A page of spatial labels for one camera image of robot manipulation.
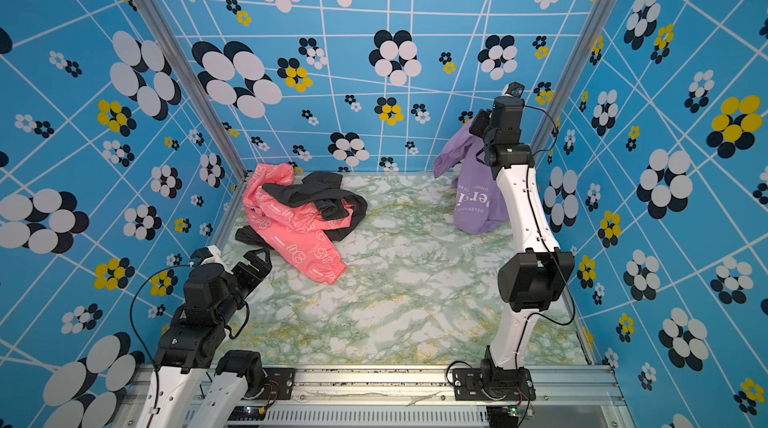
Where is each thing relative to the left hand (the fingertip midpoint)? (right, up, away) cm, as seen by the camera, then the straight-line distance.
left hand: (261, 257), depth 73 cm
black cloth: (+8, +18, +30) cm, 35 cm away
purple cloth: (+61, +13, +23) cm, 67 cm away
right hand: (+59, +38, +7) cm, 70 cm away
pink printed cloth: (+1, +4, +20) cm, 20 cm away
